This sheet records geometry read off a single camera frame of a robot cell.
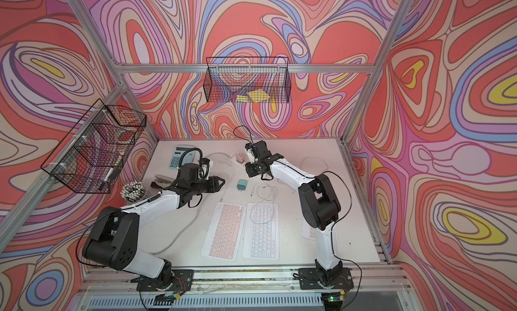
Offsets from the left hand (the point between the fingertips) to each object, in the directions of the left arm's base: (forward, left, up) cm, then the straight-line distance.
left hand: (224, 181), depth 90 cm
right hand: (+6, -12, -2) cm, 14 cm away
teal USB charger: (+5, -7, -10) cm, 13 cm away
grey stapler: (+6, +33, -8) cm, 34 cm away
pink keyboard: (-21, -1, -10) cm, 23 cm away
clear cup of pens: (-10, +33, +8) cm, 35 cm away
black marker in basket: (-12, +40, +16) cm, 44 cm away
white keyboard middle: (-19, -17, -10) cm, 27 cm away
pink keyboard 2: (-19, -37, -9) cm, 43 cm away
